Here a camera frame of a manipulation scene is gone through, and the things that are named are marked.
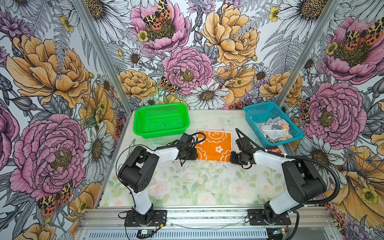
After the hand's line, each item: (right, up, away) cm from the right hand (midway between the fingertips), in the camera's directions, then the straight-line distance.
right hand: (231, 164), depth 93 cm
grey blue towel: (+31, +20, +8) cm, 38 cm away
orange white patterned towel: (-8, +10, +7) cm, 15 cm away
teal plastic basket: (+28, +34, +26) cm, 51 cm away
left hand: (-23, +3, +2) cm, 23 cm away
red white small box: (+28, +9, +4) cm, 30 cm away
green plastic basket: (-48, +27, +23) cm, 60 cm away
